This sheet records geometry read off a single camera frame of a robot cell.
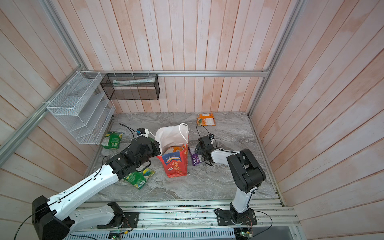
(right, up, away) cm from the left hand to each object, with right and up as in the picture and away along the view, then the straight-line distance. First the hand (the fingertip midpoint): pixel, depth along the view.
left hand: (160, 146), depth 76 cm
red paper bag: (+5, +1, +19) cm, 19 cm away
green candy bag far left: (-39, +1, +25) cm, 46 cm away
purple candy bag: (+19, -10, +17) cm, 27 cm away
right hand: (+25, -4, +24) cm, 34 cm away
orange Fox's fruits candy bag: (+7, -3, +16) cm, 18 cm away
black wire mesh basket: (-26, +39, +27) cm, 54 cm away
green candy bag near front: (-14, -19, +8) cm, 25 cm away
